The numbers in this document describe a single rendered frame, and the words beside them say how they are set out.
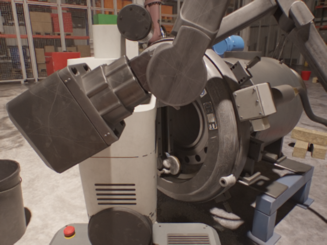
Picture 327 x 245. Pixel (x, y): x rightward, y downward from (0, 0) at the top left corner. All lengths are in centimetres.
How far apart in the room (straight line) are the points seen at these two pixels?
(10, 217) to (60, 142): 111
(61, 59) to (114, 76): 595
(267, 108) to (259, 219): 70
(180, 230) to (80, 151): 74
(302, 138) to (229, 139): 182
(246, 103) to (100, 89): 59
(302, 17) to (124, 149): 59
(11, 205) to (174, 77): 122
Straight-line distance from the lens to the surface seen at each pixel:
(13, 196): 141
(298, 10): 81
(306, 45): 82
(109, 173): 54
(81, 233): 106
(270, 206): 131
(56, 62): 623
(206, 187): 101
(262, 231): 141
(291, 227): 160
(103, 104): 33
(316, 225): 168
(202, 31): 33
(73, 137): 35
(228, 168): 93
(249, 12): 82
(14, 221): 148
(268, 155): 96
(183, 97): 31
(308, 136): 263
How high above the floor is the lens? 93
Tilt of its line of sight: 17 degrees down
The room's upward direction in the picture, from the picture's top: straight up
